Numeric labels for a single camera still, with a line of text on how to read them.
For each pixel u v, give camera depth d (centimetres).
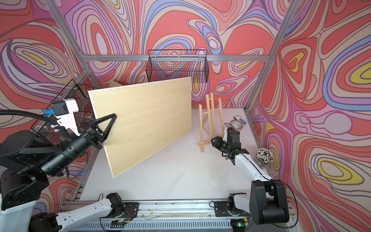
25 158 27
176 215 73
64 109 33
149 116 53
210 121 86
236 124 108
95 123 38
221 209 73
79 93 82
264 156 73
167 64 95
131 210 72
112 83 96
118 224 71
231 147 67
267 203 41
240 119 111
